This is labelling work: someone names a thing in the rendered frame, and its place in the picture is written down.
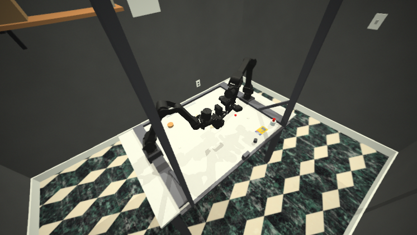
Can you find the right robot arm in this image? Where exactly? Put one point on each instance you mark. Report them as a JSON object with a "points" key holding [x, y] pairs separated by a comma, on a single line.
{"points": [[237, 79]]}

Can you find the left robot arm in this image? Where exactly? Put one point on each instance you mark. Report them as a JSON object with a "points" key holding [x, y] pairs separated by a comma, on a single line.
{"points": [[150, 137]]}

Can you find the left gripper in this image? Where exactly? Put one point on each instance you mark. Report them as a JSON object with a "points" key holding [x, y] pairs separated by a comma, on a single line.
{"points": [[218, 112]]}

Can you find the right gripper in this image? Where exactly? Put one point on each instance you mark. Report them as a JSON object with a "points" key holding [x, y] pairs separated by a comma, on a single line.
{"points": [[233, 106]]}

